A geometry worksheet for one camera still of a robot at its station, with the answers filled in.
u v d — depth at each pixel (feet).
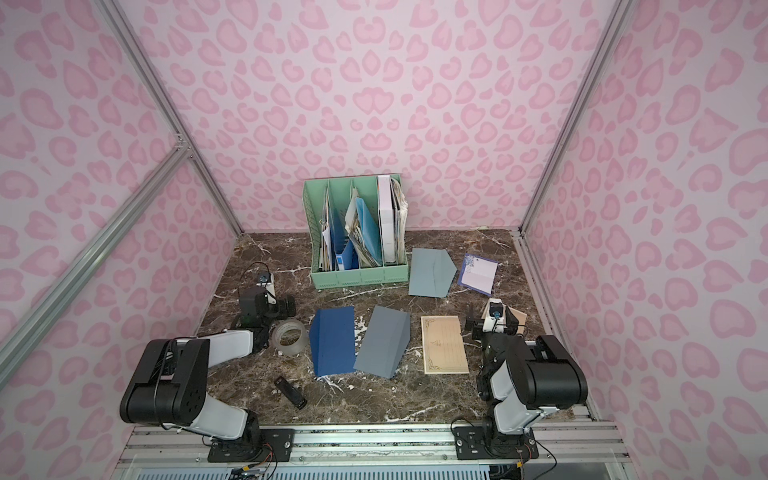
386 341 2.99
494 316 2.42
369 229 3.01
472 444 2.36
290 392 2.68
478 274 3.53
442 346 2.96
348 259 3.23
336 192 3.36
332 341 2.96
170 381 1.48
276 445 2.41
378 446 2.46
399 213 2.97
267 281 2.72
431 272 3.53
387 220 3.10
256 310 2.39
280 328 3.00
